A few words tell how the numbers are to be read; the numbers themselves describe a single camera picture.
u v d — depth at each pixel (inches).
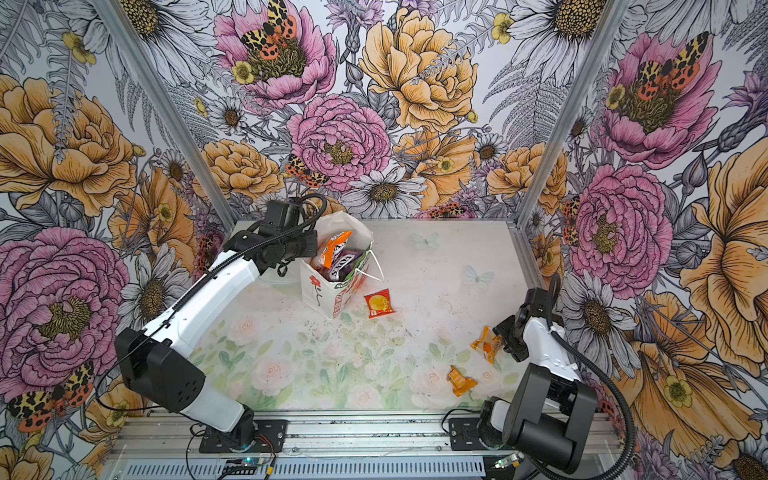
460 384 32.0
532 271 43.8
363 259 32.8
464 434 29.2
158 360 16.1
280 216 23.9
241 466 28.2
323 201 25.7
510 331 29.5
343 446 29.2
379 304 38.1
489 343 34.5
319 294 32.9
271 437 29.0
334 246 32.2
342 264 32.1
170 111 35.1
